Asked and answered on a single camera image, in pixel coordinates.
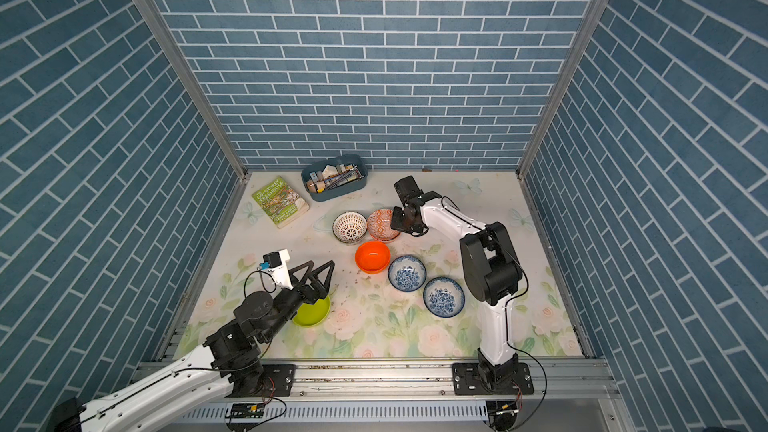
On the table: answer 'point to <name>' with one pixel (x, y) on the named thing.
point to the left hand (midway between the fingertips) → (332, 267)
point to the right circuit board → (503, 413)
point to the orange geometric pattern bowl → (379, 226)
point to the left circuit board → (246, 411)
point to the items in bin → (333, 175)
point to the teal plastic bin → (334, 193)
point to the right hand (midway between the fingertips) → (398, 225)
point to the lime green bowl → (309, 314)
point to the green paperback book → (281, 202)
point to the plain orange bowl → (372, 257)
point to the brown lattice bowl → (349, 227)
